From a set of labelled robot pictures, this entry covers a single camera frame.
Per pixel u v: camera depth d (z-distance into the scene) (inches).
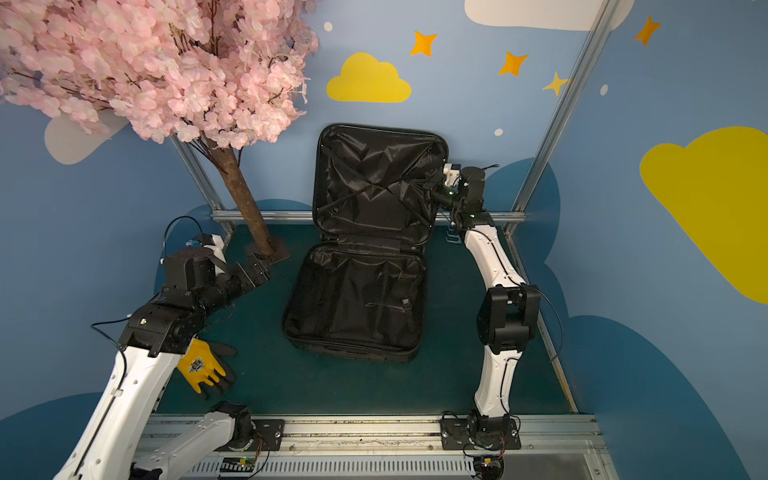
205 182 41.5
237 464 28.7
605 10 27.2
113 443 14.4
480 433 26.6
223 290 21.4
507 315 20.6
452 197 29.0
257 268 23.5
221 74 20.1
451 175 31.4
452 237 46.3
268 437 28.8
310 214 39.6
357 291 40.0
